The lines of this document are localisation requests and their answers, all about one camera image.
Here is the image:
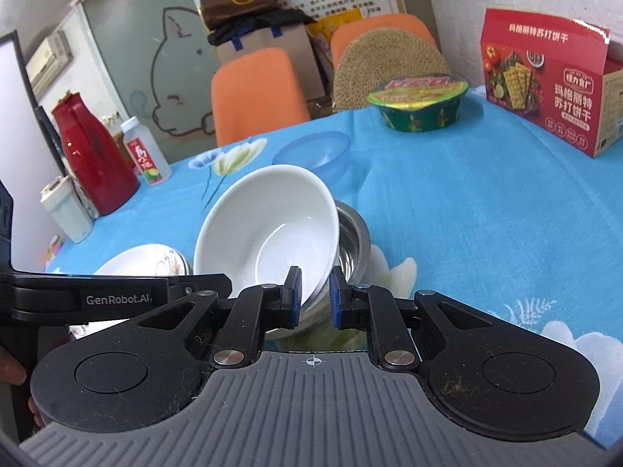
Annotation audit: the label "red thermos jug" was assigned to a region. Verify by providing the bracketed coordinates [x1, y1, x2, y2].
[51, 92, 142, 217]

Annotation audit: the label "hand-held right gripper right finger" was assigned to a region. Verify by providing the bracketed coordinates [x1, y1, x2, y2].
[329, 271, 507, 369]

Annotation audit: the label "red cracker box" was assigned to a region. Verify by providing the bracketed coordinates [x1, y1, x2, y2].
[479, 8, 623, 159]

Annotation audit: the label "white floral plate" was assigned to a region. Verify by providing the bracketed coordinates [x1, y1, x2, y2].
[92, 243, 194, 277]

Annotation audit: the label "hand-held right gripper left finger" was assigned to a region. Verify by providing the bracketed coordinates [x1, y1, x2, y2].
[114, 266, 303, 369]

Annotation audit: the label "black cloth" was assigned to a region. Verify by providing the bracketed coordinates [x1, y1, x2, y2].
[208, 8, 317, 46]

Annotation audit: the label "green instant noodle bowl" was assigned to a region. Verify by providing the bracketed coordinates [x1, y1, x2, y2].
[366, 74, 469, 134]

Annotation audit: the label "stainless steel bowl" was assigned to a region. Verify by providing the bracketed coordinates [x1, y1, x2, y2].
[265, 200, 371, 342]

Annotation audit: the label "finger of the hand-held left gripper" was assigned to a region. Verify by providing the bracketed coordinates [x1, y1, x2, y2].
[164, 274, 233, 302]

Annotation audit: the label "red label drink bottle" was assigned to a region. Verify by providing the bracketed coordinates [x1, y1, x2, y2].
[120, 117, 172, 188]

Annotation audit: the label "frosted glass panel cat drawing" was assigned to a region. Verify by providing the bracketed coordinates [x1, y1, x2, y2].
[80, 0, 220, 166]

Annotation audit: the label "cream tumbler with lid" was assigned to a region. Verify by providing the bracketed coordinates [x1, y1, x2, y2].
[40, 175, 93, 244]

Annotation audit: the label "orange chair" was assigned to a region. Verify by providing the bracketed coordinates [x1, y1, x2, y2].
[211, 47, 311, 147]
[330, 14, 439, 112]

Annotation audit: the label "person's left hand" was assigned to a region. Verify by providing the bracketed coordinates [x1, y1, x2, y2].
[0, 345, 29, 386]

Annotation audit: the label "kraft paper bag blue handles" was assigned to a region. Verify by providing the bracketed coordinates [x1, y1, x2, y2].
[215, 23, 326, 108]

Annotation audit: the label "white ceramic bowl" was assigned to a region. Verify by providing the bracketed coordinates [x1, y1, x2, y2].
[194, 165, 340, 314]

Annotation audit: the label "round woven mat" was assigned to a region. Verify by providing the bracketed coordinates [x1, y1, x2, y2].
[333, 28, 451, 114]

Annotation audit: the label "blue plastic bowl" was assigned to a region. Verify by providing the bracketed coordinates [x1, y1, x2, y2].
[271, 131, 352, 181]

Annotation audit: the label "blue floral tablecloth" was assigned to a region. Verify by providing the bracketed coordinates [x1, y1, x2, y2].
[46, 85, 623, 448]

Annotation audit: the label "yellow snack bag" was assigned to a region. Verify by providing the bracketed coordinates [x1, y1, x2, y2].
[306, 14, 351, 59]

